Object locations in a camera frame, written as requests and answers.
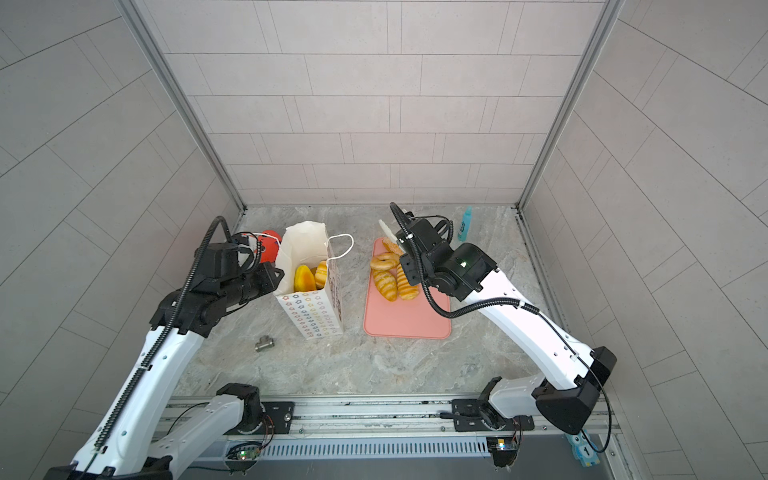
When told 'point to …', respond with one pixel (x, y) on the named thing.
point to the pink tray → (400, 318)
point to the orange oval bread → (304, 280)
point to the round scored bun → (392, 247)
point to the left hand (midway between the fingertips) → (292, 268)
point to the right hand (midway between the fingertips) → (413, 259)
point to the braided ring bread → (384, 261)
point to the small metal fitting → (265, 342)
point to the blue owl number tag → (581, 447)
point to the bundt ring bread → (321, 274)
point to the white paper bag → (314, 313)
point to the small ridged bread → (386, 284)
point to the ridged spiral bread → (405, 289)
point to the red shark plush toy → (269, 242)
